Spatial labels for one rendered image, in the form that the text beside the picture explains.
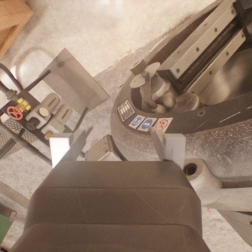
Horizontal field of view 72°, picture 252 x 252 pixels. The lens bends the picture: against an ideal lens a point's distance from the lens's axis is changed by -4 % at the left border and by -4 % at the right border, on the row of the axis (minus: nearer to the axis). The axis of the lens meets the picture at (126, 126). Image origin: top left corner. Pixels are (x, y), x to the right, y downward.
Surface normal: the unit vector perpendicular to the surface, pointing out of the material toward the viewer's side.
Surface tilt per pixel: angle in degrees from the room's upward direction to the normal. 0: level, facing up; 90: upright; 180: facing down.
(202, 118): 90
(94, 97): 0
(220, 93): 27
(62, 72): 0
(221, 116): 90
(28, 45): 0
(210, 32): 38
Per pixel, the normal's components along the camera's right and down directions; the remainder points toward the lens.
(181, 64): 0.38, 0.22
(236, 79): -0.18, 0.65
